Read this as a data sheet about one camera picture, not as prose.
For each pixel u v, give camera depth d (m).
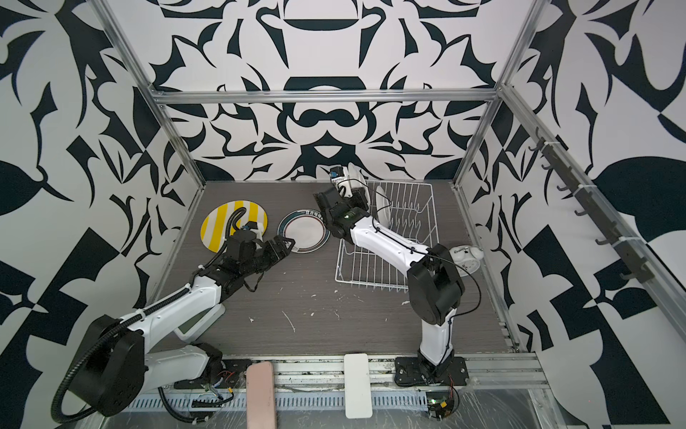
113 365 0.41
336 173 0.73
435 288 0.48
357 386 0.69
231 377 0.71
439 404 0.71
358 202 0.75
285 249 0.76
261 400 0.69
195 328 0.78
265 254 0.74
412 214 1.05
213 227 1.05
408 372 0.74
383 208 0.95
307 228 1.06
